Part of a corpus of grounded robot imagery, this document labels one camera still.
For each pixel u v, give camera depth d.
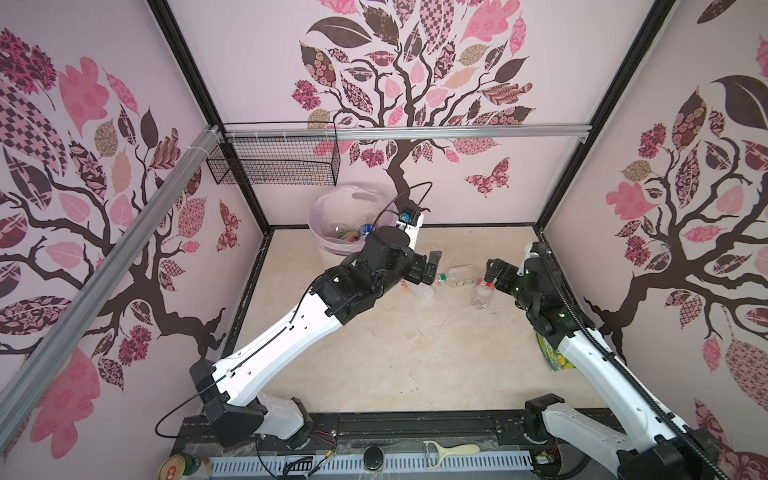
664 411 0.40
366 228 0.95
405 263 0.56
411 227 0.53
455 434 0.74
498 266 0.70
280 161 1.22
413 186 0.43
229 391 0.38
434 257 0.56
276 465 0.70
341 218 0.98
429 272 0.57
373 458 0.62
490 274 0.71
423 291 0.97
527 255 0.67
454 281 1.00
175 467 0.61
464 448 0.72
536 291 0.57
